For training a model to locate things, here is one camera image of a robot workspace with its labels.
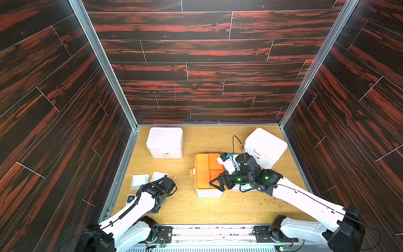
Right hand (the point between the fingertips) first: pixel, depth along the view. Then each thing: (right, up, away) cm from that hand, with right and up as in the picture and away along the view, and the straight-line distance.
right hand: (217, 176), depth 74 cm
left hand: (-32, -14, +9) cm, 36 cm away
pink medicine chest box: (-29, +16, +17) cm, 37 cm away
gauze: (-45, -7, +17) cm, 48 cm away
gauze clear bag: (-35, -4, +19) cm, 40 cm away
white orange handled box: (-4, +2, +11) cm, 12 cm away
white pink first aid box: (+30, +13, +18) cm, 37 cm away
